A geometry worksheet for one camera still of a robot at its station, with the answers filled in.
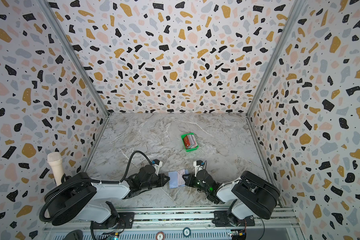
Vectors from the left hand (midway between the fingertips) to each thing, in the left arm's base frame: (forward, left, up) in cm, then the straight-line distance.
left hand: (173, 177), depth 84 cm
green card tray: (+20, -10, -3) cm, 22 cm away
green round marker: (-25, -7, -3) cm, 26 cm away
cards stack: (+25, -10, -1) cm, 27 cm away
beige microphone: (-1, +47, +26) cm, 54 cm away
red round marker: (-26, +5, -3) cm, 27 cm away
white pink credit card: (-1, -4, -2) cm, 5 cm away
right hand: (+1, -5, +1) cm, 5 cm away
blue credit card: (0, 0, -3) cm, 3 cm away
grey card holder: (+4, -7, -3) cm, 9 cm away
